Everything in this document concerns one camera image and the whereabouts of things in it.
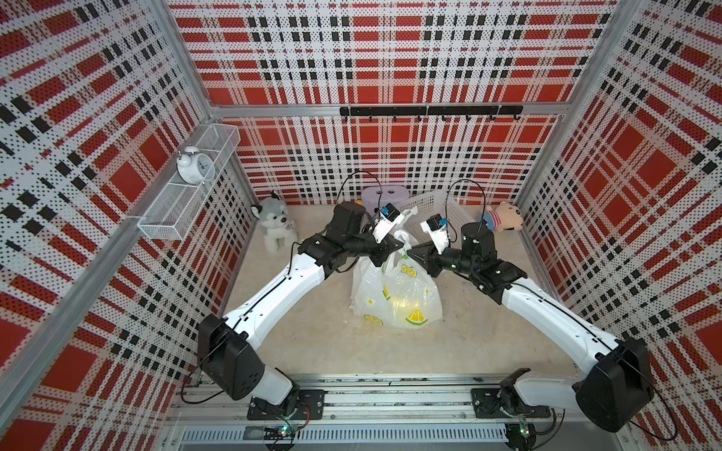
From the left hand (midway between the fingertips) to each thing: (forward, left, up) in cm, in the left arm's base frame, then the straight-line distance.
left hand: (403, 244), depth 74 cm
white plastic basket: (+38, -17, -23) cm, 47 cm away
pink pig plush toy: (+29, -42, -21) cm, 55 cm away
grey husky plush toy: (+20, +43, -16) cm, 50 cm away
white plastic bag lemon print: (-5, +1, -18) cm, 19 cm away
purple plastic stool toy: (+37, +8, -18) cm, 42 cm away
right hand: (-1, -3, -2) cm, 4 cm away
